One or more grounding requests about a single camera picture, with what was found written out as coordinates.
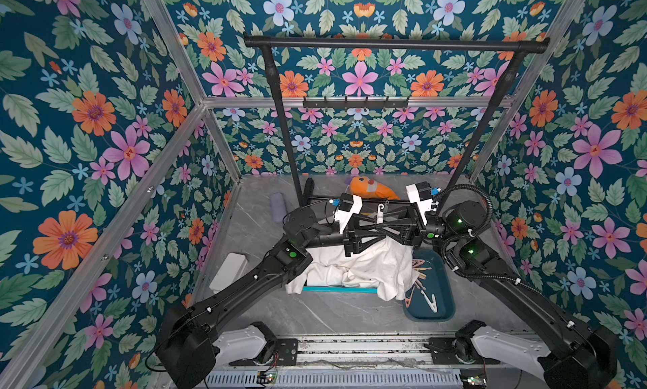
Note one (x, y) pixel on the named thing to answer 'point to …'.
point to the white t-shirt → (382, 264)
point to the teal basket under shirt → (352, 290)
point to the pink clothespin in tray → (409, 300)
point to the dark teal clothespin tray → (434, 279)
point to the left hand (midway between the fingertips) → (382, 233)
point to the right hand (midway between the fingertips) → (383, 218)
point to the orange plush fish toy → (365, 187)
